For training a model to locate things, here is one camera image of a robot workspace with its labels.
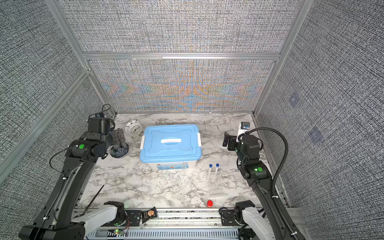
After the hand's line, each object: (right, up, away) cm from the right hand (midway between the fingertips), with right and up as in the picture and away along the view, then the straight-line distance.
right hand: (234, 131), depth 74 cm
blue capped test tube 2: (-8, -17, +2) cm, 19 cm away
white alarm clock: (-60, +2, +26) cm, 65 cm away
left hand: (-59, -1, -2) cm, 59 cm away
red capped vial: (-12, -37, +3) cm, 39 cm away
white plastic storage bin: (-31, -19, +10) cm, 38 cm away
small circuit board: (-42, -40, -1) cm, 58 cm away
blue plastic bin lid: (-32, -7, +9) cm, 34 cm away
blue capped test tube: (-11, -17, +1) cm, 21 cm away
